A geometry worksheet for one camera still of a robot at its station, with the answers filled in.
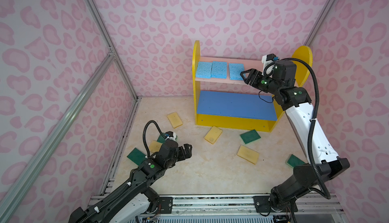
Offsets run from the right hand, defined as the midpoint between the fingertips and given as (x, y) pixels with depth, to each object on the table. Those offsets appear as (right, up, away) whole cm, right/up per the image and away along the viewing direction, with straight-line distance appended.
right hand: (246, 73), depth 68 cm
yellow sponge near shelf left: (-38, -24, +37) cm, 59 cm away
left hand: (-28, -35, +11) cm, 46 cm away
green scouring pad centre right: (+11, -33, +28) cm, 45 cm away
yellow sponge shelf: (-12, -32, +30) cm, 46 cm away
